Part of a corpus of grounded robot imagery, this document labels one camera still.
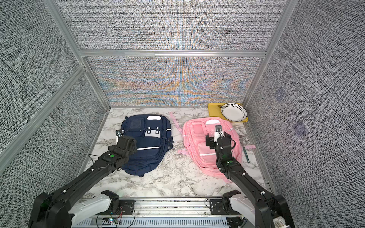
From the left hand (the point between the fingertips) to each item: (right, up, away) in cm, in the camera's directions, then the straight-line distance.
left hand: (127, 143), depth 84 cm
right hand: (+54, +8, -1) cm, 54 cm away
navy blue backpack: (+12, +4, +16) cm, 20 cm away
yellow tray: (+59, +22, +33) cm, 71 cm away
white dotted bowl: (+75, +20, +32) cm, 84 cm away
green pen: (+74, -9, +9) cm, 75 cm away
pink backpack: (+41, +6, +13) cm, 44 cm away
